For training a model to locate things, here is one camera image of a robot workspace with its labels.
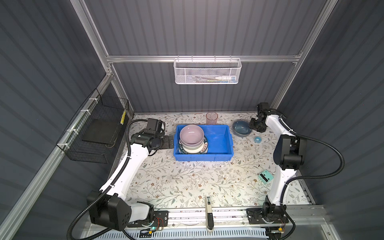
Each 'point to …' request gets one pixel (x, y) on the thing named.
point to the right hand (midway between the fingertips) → (255, 127)
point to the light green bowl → (192, 149)
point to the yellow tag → (122, 118)
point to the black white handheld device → (210, 218)
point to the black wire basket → (96, 106)
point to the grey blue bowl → (241, 128)
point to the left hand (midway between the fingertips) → (164, 142)
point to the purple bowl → (191, 135)
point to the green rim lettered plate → (205, 148)
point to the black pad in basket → (101, 131)
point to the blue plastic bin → (220, 142)
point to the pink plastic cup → (211, 118)
